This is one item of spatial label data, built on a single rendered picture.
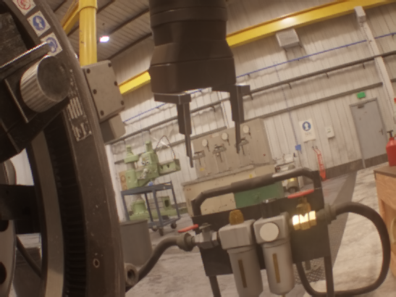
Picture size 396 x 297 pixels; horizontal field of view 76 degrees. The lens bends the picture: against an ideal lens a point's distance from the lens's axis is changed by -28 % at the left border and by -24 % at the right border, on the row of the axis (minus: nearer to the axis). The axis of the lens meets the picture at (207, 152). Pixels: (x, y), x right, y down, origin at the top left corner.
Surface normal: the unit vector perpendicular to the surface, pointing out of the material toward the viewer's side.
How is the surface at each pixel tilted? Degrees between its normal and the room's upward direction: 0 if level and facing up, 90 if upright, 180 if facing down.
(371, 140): 90
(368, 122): 90
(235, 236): 90
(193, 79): 113
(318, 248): 90
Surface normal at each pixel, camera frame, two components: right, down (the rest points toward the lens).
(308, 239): -0.38, -0.03
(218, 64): 0.57, 0.19
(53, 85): 0.90, -0.24
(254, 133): -0.61, 0.04
